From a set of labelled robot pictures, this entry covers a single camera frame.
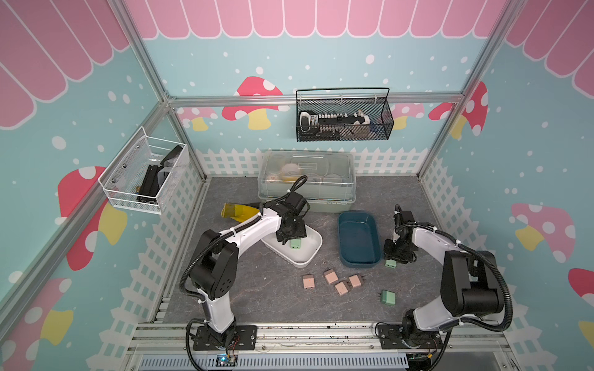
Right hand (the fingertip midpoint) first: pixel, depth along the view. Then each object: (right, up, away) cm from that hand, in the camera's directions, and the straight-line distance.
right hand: (389, 256), depth 91 cm
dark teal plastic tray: (-11, +6, +5) cm, 13 cm away
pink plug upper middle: (-24, -6, -6) cm, 26 cm away
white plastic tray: (-35, -1, 0) cm, 35 cm away
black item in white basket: (-82, +25, -22) cm, 88 cm away
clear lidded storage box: (-23, +32, +4) cm, 39 cm away
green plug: (-38, +5, +1) cm, 38 cm away
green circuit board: (-59, -27, -20) cm, 68 cm away
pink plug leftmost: (-32, -7, -8) cm, 34 cm away
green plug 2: (0, -2, -3) cm, 4 cm away
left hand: (-37, +8, -2) cm, 38 cm away
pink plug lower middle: (-21, -10, -9) cm, 24 cm away
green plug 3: (-4, -12, -10) cm, 16 cm away
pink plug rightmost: (-15, -7, -7) cm, 18 cm away
